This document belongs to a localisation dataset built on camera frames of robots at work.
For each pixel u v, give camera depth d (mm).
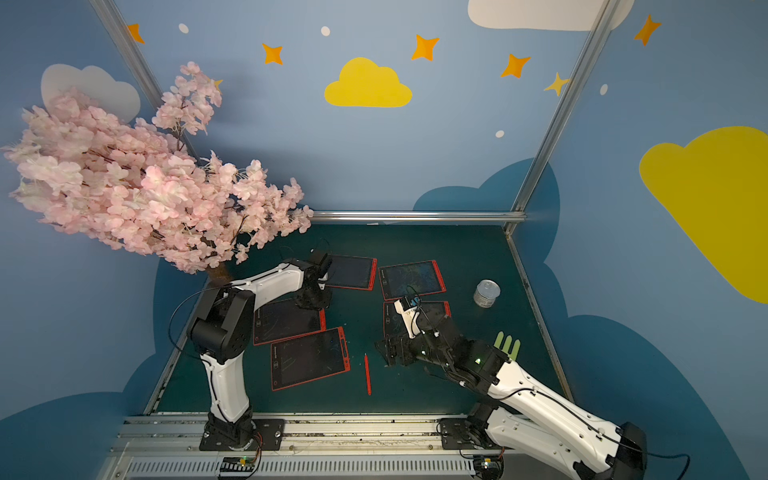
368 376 840
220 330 521
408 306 638
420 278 1072
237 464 731
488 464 732
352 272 1083
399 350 626
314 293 824
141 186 493
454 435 739
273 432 749
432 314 553
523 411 473
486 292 964
